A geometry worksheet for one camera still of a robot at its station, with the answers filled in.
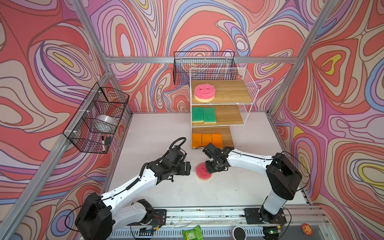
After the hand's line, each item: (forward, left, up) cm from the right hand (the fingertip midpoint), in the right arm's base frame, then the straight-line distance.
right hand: (211, 171), depth 87 cm
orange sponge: (+22, +8, +1) cm, 24 cm away
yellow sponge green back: (+23, +1, +25) cm, 34 cm away
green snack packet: (-30, +11, -1) cm, 32 cm away
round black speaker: (-30, -9, +4) cm, 31 cm away
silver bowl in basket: (+17, +54, +31) cm, 64 cm away
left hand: (+1, +15, +8) cm, 17 cm away
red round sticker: (-29, -43, -2) cm, 52 cm away
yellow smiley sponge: (-2, +6, +2) cm, 7 cm away
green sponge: (+24, +7, +24) cm, 35 cm away
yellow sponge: (+21, -6, +2) cm, 22 cm away
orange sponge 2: (+23, +1, +1) cm, 23 cm away
